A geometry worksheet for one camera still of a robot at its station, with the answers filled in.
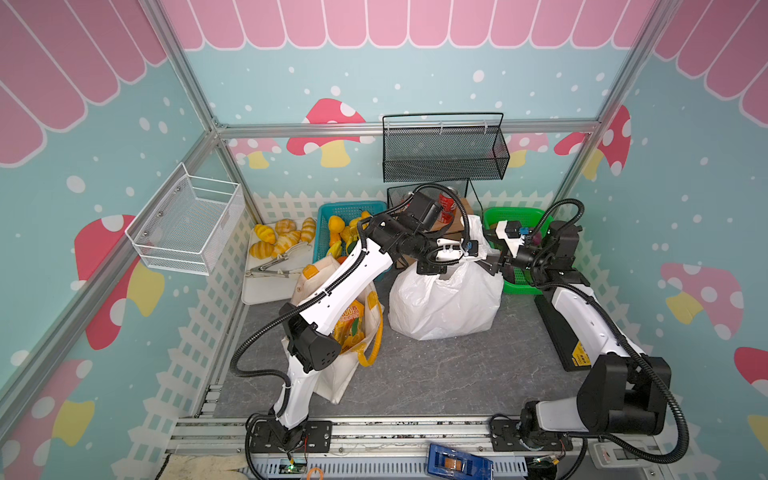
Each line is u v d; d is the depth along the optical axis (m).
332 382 0.75
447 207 0.93
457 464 0.66
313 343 0.47
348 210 1.16
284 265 1.09
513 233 0.63
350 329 0.82
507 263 0.67
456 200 0.55
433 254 0.63
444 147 0.93
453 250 0.61
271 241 1.14
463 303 0.83
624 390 0.42
